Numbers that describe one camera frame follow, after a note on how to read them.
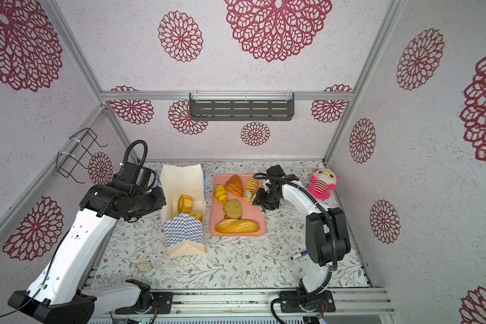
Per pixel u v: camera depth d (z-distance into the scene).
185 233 0.76
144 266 0.83
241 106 0.95
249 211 0.97
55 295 0.36
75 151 0.77
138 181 0.52
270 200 0.78
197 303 0.76
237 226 0.90
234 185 1.05
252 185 1.05
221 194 1.02
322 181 1.03
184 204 0.93
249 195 0.95
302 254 0.85
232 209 0.97
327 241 0.48
